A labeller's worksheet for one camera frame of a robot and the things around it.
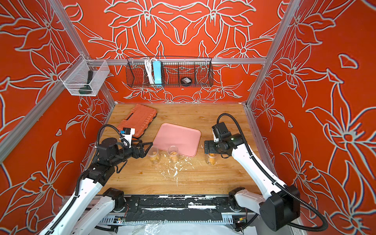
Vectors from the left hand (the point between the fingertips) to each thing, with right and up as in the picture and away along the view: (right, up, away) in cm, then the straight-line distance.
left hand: (147, 141), depth 73 cm
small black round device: (+20, +37, +22) cm, 47 cm away
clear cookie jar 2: (+12, -9, +13) cm, 20 cm away
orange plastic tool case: (-13, +11, +30) cm, 34 cm away
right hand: (+34, -4, +6) cm, 35 cm away
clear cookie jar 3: (+35, -12, +11) cm, 39 cm away
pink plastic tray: (+21, -4, +29) cm, 36 cm away
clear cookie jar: (+2, -9, +7) cm, 12 cm away
